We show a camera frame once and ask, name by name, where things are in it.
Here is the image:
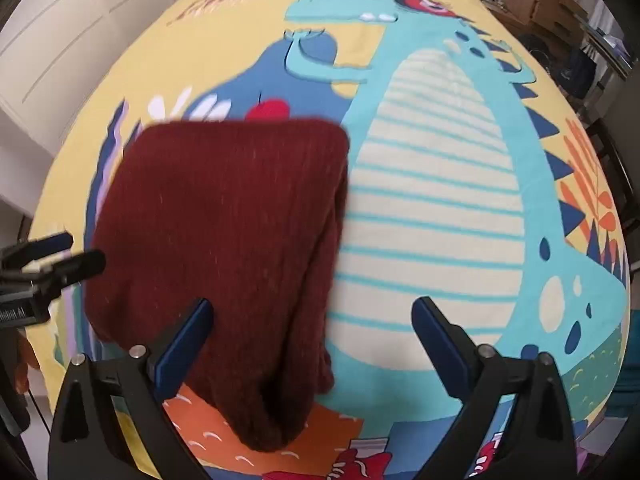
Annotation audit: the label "yellow dinosaur print bedspread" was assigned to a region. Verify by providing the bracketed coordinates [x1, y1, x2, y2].
[32, 0, 630, 479]

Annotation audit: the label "dark red knit sweater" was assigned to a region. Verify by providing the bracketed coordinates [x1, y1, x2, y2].
[85, 119, 349, 452]

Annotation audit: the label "brown cardboard boxes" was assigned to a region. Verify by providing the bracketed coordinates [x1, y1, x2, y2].
[502, 0, 588, 46]

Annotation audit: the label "white panelled wardrobe door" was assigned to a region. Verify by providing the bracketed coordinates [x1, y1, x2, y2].
[0, 0, 202, 201]

